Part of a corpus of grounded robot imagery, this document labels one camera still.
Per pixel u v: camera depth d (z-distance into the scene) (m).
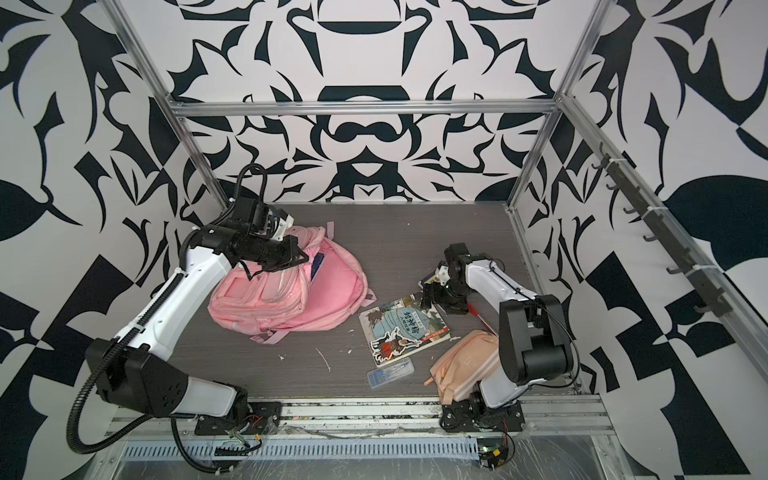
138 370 0.39
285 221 0.74
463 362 0.82
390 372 0.81
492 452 0.71
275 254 0.67
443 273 0.87
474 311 0.90
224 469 0.67
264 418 0.73
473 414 0.67
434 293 0.80
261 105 0.92
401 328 0.89
